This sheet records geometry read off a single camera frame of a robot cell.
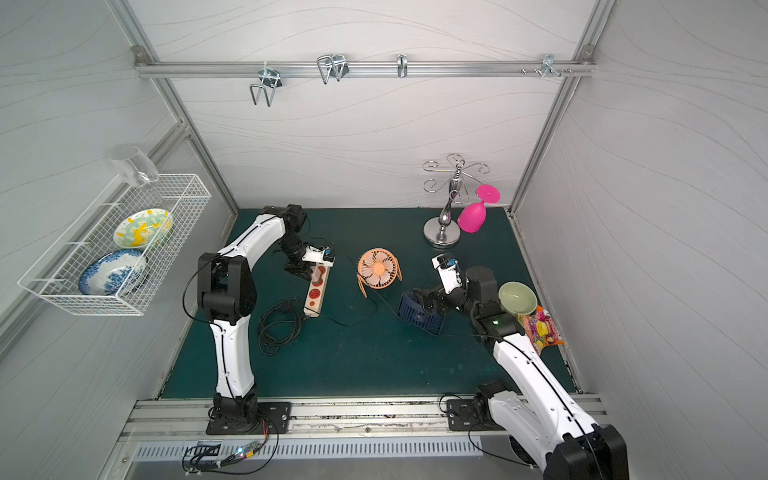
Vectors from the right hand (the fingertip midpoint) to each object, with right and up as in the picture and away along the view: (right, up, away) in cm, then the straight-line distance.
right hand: (431, 280), depth 80 cm
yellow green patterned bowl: (-70, +14, -9) cm, 72 cm away
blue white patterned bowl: (-70, +4, -17) cm, 72 cm away
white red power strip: (-35, -7, +13) cm, 38 cm away
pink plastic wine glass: (+16, +18, +16) cm, 29 cm away
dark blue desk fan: (-5, -8, +2) cm, 10 cm away
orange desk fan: (-15, +1, +13) cm, 20 cm away
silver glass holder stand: (+9, +13, +32) cm, 36 cm away
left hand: (-38, +2, +16) cm, 41 cm away
